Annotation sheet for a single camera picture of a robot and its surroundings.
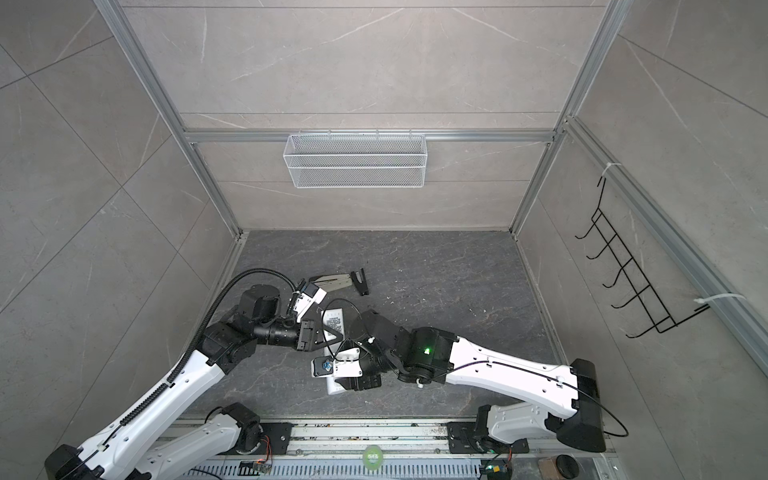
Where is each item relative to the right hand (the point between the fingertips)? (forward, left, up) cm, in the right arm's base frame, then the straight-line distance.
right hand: (339, 360), depth 64 cm
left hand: (+5, 0, +2) cm, 6 cm away
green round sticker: (-16, -6, -23) cm, 28 cm away
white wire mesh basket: (+66, 0, +8) cm, 67 cm away
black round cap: (-19, -52, -21) cm, 59 cm away
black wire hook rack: (+3, -66, +10) cm, 67 cm away
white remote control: (+8, +1, +4) cm, 9 cm away
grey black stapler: (+33, +10, -18) cm, 38 cm away
